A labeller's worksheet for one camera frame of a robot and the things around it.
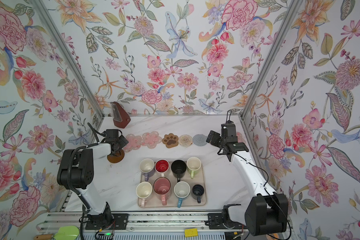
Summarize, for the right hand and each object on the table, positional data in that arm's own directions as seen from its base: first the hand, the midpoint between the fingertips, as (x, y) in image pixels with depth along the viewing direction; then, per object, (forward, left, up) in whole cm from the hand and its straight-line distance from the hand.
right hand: (215, 137), depth 85 cm
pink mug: (-24, +29, -16) cm, 41 cm away
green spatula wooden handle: (-46, +72, -17) cm, 88 cm away
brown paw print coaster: (+10, +27, -19) cm, 35 cm away
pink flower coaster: (+7, +52, -17) cm, 56 cm away
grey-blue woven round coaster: (+12, +7, -19) cm, 23 cm away
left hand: (+4, +59, -15) cm, 61 cm away
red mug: (-11, +31, -16) cm, 36 cm away
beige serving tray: (-18, +8, -16) cm, 26 cm away
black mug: (-13, +20, -13) cm, 27 cm away
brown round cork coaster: (-8, +59, -14) cm, 62 cm away
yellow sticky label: (-44, +13, -17) cm, 49 cm away
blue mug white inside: (-25, +18, -17) cm, 35 cm away
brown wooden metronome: (+22, +65, -10) cm, 69 cm away
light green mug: (-11, +12, -13) cm, 20 cm away
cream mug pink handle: (-26, +39, -16) cm, 49 cm away
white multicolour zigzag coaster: (+10, +17, -18) cm, 27 cm away
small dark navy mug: (-25, +9, -17) cm, 32 cm away
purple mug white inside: (-12, +40, -17) cm, 45 cm away
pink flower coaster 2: (+10, +41, -19) cm, 47 cm away
